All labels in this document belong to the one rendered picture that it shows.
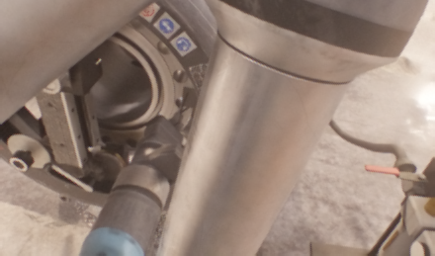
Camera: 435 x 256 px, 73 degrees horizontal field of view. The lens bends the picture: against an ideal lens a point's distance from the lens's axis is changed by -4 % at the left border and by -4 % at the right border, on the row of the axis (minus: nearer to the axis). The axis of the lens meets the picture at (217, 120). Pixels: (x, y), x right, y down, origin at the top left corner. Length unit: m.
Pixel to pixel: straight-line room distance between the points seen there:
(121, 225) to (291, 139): 0.33
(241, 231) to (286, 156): 0.07
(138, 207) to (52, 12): 0.32
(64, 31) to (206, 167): 0.13
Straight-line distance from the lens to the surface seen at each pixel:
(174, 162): 0.50
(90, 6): 0.22
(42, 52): 0.23
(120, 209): 0.47
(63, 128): 0.73
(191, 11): 0.51
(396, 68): 2.57
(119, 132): 0.88
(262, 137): 0.17
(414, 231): 0.83
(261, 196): 0.20
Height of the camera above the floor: 1.01
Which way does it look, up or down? 39 degrees down
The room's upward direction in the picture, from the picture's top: 4 degrees clockwise
